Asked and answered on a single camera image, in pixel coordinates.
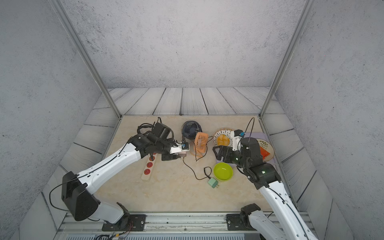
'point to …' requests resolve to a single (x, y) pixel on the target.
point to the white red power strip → (146, 174)
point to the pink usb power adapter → (182, 153)
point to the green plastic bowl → (223, 171)
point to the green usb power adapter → (213, 183)
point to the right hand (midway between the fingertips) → (220, 149)
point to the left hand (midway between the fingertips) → (180, 150)
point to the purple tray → (259, 135)
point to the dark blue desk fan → (190, 128)
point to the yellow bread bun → (223, 140)
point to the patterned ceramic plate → (226, 131)
